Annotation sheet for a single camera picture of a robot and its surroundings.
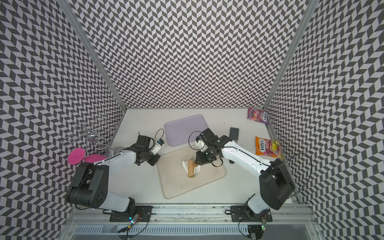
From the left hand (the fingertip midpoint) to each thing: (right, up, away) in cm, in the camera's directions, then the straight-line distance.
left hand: (155, 157), depth 92 cm
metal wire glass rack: (-22, +16, -21) cm, 35 cm away
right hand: (+28, 0, -12) cm, 31 cm away
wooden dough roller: (+23, -4, -8) cm, 25 cm away
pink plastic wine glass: (-26, +8, -28) cm, 39 cm away
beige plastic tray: (+13, -10, -8) cm, 18 cm away
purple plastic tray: (+17, +17, +15) cm, 28 cm away
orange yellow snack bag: (+70, +7, +1) cm, 70 cm away
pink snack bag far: (+71, +28, +17) cm, 78 cm away
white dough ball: (+19, -3, -5) cm, 20 cm away
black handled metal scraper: (+52, +13, +12) cm, 55 cm away
